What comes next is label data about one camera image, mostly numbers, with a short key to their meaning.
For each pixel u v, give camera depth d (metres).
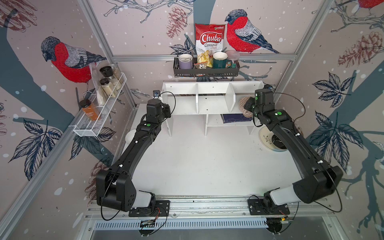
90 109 0.66
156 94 0.68
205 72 0.87
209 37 0.78
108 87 0.76
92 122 0.70
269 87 0.65
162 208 0.74
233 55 0.85
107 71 0.78
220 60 0.80
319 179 0.39
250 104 0.70
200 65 0.85
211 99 0.91
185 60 0.80
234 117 0.92
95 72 0.73
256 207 0.73
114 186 0.41
